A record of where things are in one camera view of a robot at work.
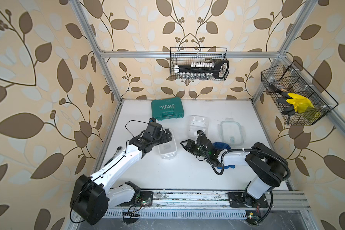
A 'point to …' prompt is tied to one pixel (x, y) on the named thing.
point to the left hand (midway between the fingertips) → (163, 133)
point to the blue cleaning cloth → (223, 145)
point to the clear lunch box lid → (231, 132)
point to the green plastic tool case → (167, 109)
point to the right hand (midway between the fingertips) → (182, 144)
